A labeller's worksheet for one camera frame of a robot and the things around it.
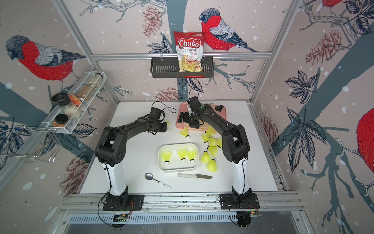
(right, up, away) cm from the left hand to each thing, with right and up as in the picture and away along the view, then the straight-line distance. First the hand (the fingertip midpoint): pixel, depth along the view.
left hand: (168, 125), depth 100 cm
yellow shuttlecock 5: (+29, -3, -4) cm, 30 cm away
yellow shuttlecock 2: (+11, -16, -13) cm, 23 cm away
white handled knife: (+19, -27, -19) cm, 38 cm away
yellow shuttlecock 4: (+12, -5, -2) cm, 13 cm away
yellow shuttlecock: (+1, -17, -14) cm, 22 cm away
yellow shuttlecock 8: (+25, -19, -11) cm, 34 cm away
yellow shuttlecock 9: (+29, -23, -15) cm, 40 cm away
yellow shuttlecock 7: (+32, -12, -5) cm, 35 cm away
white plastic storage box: (+8, -20, -10) cm, 24 cm away
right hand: (+11, +2, -7) cm, 13 cm away
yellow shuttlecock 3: (+16, -16, -14) cm, 27 cm away
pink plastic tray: (+9, +13, +18) cm, 24 cm away
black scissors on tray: (+38, +13, +11) cm, 42 cm away
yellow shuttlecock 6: (+26, -8, -5) cm, 27 cm away
